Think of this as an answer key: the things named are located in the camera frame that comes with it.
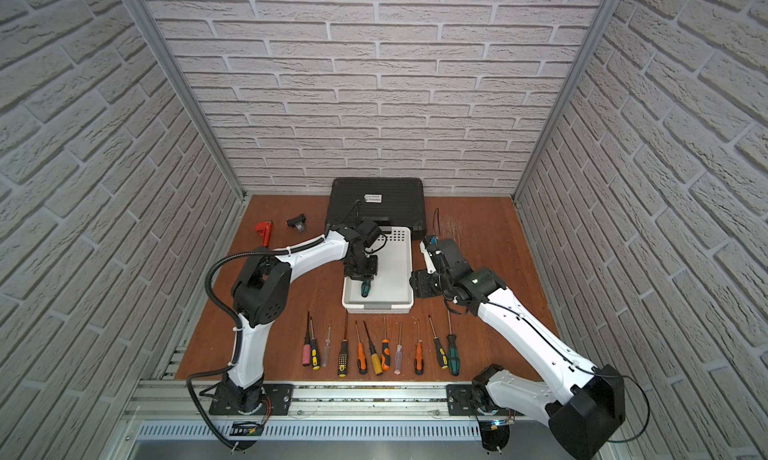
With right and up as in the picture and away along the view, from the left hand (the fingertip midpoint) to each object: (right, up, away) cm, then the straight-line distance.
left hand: (375, 273), depth 94 cm
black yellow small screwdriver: (-15, -21, -15) cm, 30 cm away
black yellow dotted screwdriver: (-8, -21, -14) cm, 26 cm away
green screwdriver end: (-3, -4, -4) cm, 6 cm away
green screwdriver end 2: (+22, -19, -14) cm, 33 cm away
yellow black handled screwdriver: (+1, -20, -14) cm, 25 cm away
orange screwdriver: (+13, -21, -15) cm, 29 cm away
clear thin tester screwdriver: (-13, -19, -13) cm, 26 cm away
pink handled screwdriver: (-18, -19, -15) cm, 30 cm away
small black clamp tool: (-30, +17, +16) cm, 38 cm away
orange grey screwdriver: (-3, -21, -15) cm, 26 cm away
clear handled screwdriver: (+8, -20, -14) cm, 26 cm away
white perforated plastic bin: (+5, -6, +1) cm, 8 cm away
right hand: (+14, +2, -16) cm, 21 cm away
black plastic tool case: (+5, +24, +18) cm, 31 cm away
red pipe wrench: (-41, +14, +13) cm, 45 cm away
